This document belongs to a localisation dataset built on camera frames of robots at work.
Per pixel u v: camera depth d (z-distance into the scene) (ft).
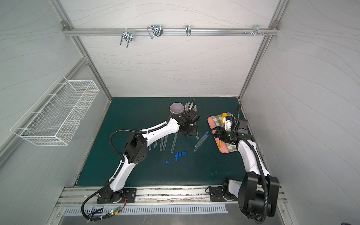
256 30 2.51
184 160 2.90
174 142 3.05
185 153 2.89
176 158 2.82
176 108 3.59
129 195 2.41
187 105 3.50
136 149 1.78
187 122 2.24
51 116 2.18
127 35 2.58
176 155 2.86
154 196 2.45
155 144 1.98
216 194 2.40
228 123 2.52
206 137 3.14
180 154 2.89
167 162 2.76
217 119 3.44
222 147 2.98
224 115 3.42
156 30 2.51
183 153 2.90
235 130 2.16
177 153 2.89
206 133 3.22
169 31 2.59
